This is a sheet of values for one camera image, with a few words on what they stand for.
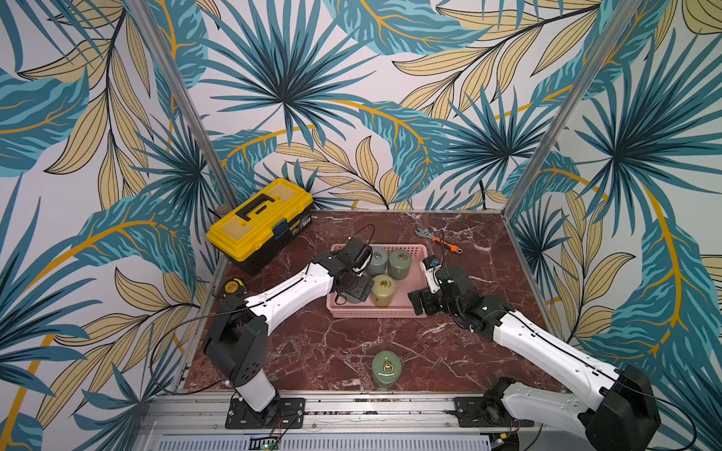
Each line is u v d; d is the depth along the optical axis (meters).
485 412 0.68
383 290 0.88
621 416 0.38
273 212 0.95
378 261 0.95
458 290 0.60
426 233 1.12
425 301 0.72
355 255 0.67
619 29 0.71
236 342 0.44
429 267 0.71
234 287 0.93
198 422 0.72
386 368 0.72
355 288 0.76
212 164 1.01
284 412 0.72
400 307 0.92
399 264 0.95
